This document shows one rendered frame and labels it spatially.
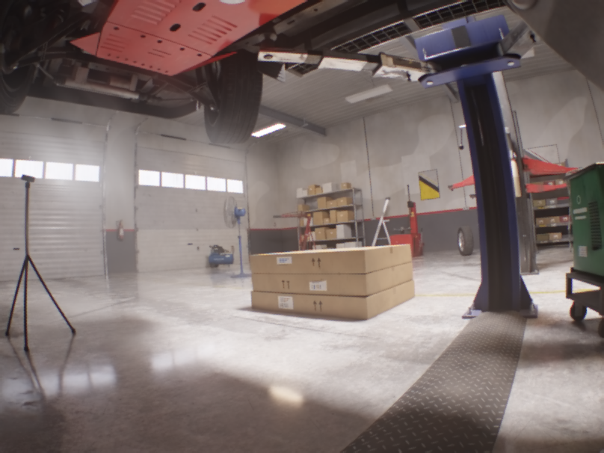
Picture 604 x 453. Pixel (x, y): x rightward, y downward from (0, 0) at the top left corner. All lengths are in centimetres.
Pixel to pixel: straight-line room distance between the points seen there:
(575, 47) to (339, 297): 206
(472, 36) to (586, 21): 187
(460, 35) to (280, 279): 214
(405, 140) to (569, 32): 1031
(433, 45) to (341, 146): 967
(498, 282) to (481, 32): 156
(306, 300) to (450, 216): 788
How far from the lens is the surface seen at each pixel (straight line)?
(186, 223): 1064
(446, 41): 237
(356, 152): 1144
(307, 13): 179
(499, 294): 223
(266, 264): 270
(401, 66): 204
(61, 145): 965
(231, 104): 220
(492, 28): 234
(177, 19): 181
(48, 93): 295
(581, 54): 49
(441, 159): 1022
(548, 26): 51
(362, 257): 218
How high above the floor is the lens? 50
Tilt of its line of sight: 3 degrees up
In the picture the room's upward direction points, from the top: 4 degrees counter-clockwise
